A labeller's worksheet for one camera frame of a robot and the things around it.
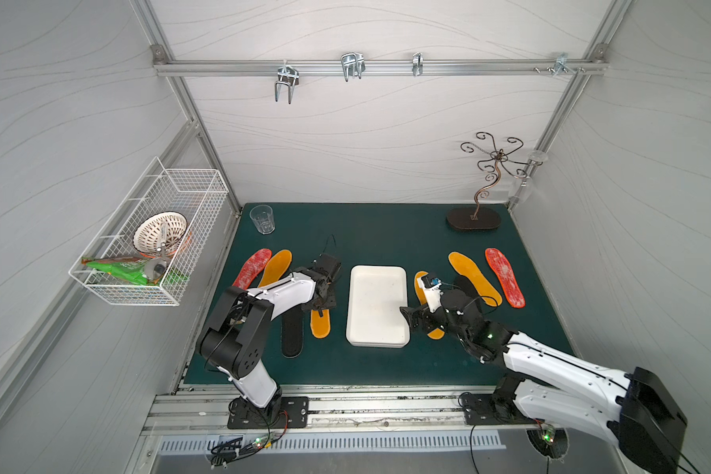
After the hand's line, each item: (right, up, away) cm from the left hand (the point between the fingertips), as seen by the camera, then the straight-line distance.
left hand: (324, 302), depth 93 cm
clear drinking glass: (-26, +28, +19) cm, 43 cm away
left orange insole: (-18, +10, +10) cm, 23 cm away
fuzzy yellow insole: (-1, -6, -4) cm, 7 cm away
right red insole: (+61, +9, +9) cm, 63 cm away
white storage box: (+17, +1, +4) cm, 17 cm away
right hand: (+27, +4, -11) cm, 30 cm away
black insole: (-9, -7, -7) cm, 13 cm away
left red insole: (-27, +9, +9) cm, 30 cm away
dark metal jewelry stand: (+59, +28, +21) cm, 68 cm away
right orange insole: (+48, +10, +9) cm, 50 cm away
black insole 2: (+47, +5, +6) cm, 47 cm away
